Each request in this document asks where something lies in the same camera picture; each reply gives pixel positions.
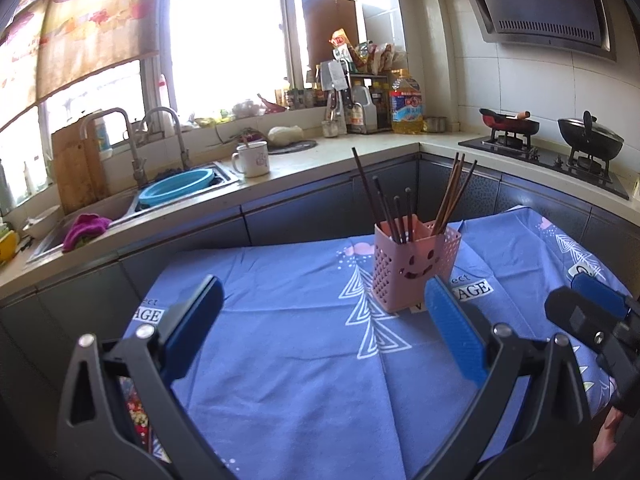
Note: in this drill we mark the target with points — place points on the white plastic jug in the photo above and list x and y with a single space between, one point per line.
363 117

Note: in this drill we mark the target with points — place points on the pink plastic utensil holder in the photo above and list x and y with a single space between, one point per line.
402 270

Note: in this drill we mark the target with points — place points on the white mug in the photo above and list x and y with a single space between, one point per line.
251 160

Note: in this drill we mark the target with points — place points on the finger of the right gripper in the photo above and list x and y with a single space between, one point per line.
587 322
600 294

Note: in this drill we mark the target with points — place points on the yellow cooking oil bottle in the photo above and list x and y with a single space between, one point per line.
406 104

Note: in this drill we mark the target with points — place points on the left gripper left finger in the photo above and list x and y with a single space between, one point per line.
95 433

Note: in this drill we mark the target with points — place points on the blue patterned tablecloth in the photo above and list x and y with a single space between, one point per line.
304 376

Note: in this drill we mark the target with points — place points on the steel faucet right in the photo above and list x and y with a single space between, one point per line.
175 128

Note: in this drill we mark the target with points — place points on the person's right hand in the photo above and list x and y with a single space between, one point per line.
605 442

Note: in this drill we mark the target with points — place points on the black wok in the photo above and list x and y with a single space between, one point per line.
587 136

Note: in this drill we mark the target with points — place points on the magenta cloth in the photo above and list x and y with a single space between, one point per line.
85 228

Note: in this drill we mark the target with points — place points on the blue plastic basin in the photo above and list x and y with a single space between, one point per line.
176 186

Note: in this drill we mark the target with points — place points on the snack packets pile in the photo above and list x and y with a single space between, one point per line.
364 58

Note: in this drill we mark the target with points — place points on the steel range hood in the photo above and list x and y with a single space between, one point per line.
583 26

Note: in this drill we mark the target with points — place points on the cleaver knife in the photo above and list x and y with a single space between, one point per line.
333 82

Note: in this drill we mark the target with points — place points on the patterned window blind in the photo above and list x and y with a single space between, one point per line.
51 44

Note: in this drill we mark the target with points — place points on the white doughy lump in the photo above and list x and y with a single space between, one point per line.
282 136

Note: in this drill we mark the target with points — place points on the wooden cutting board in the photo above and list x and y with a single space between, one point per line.
78 170

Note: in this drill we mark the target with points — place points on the small steel bowl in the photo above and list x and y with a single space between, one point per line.
435 124

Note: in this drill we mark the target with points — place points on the lone brown wooden chopstick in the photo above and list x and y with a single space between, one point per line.
374 206

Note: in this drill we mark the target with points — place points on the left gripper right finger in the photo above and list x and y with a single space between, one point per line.
550 437

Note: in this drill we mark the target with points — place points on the black gas stove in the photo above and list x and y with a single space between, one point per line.
576 165

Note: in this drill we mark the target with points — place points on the red frying pan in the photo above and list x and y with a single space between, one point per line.
520 123

